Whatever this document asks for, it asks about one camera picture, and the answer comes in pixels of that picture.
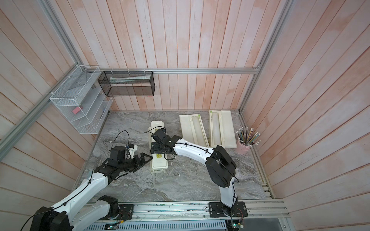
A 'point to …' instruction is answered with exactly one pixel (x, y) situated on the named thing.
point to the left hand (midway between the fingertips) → (148, 162)
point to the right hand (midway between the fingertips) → (156, 149)
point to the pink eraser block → (76, 110)
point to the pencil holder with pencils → (245, 140)
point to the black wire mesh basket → (127, 83)
